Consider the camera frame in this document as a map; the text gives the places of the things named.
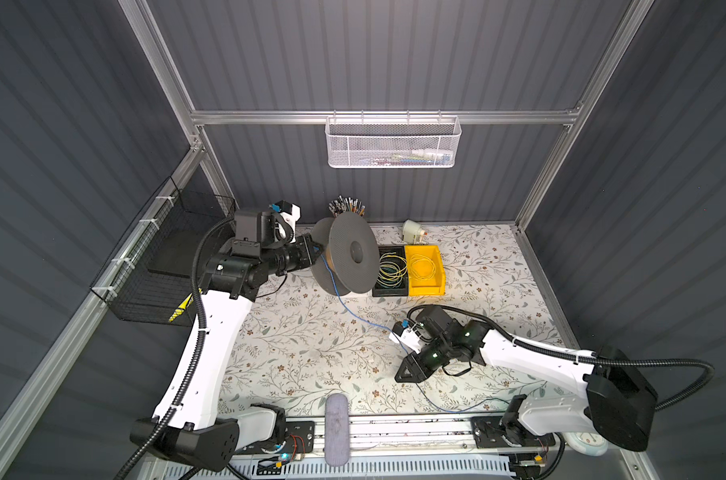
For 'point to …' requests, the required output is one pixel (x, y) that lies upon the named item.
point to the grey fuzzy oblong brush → (337, 430)
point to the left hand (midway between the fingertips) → (322, 246)
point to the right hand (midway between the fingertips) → (402, 380)
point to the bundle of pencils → (343, 204)
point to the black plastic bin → (403, 289)
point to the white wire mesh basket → (392, 142)
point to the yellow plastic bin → (435, 286)
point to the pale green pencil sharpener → (412, 233)
